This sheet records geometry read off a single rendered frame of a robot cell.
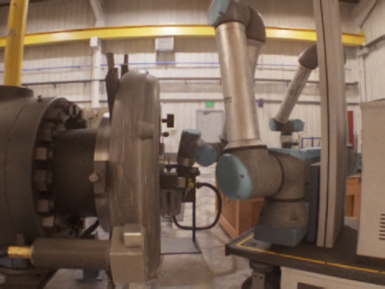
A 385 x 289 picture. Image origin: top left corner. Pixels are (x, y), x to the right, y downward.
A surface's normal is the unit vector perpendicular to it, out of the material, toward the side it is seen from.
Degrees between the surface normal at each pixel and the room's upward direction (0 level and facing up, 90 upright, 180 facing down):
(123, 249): 23
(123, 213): 100
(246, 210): 90
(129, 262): 112
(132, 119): 64
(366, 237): 90
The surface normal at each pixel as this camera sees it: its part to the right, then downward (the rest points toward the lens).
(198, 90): 0.00, 0.00
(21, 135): 0.10, -0.46
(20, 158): 0.11, -0.24
